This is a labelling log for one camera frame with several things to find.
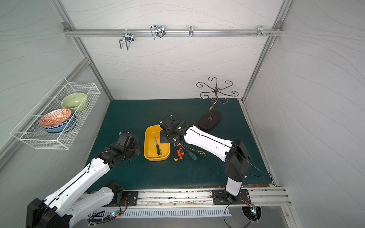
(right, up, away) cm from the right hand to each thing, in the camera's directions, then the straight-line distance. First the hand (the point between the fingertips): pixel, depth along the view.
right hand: (164, 137), depth 80 cm
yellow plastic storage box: (-11, -12, +10) cm, 19 cm away
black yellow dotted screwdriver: (+20, -10, +8) cm, 24 cm away
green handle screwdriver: (+15, -12, +8) cm, 21 cm away
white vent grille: (+2, -37, -10) cm, 38 cm away
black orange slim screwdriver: (+6, -13, +8) cm, 17 cm away
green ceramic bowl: (-47, +20, -7) cm, 52 cm away
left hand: (-15, -6, +1) cm, 17 cm away
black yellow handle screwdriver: (-5, -11, +9) cm, 15 cm away
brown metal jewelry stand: (+32, +9, +25) cm, 42 cm away
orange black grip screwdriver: (+8, -12, +8) cm, 17 cm away
